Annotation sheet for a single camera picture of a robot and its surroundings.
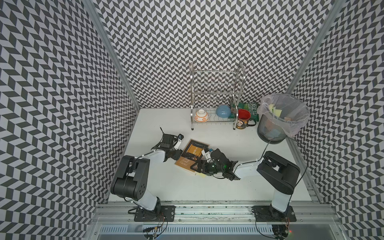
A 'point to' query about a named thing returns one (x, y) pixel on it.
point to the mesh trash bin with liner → (282, 115)
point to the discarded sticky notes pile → (276, 112)
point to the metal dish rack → (215, 95)
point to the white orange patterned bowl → (201, 116)
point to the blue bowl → (223, 111)
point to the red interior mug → (243, 117)
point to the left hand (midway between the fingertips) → (174, 150)
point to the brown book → (191, 155)
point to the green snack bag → (252, 107)
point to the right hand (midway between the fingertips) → (194, 171)
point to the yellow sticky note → (201, 174)
